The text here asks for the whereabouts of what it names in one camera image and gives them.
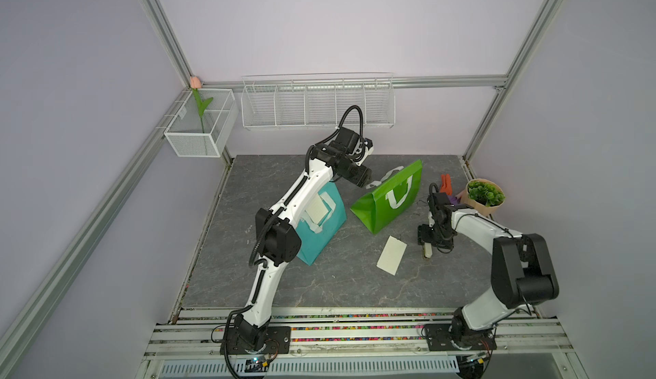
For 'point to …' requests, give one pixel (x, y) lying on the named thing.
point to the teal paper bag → (313, 242)
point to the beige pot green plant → (483, 196)
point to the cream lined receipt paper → (317, 209)
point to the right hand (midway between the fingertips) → (429, 240)
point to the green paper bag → (383, 206)
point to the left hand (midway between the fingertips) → (364, 175)
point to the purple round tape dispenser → (453, 200)
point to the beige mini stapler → (428, 249)
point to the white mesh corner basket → (185, 132)
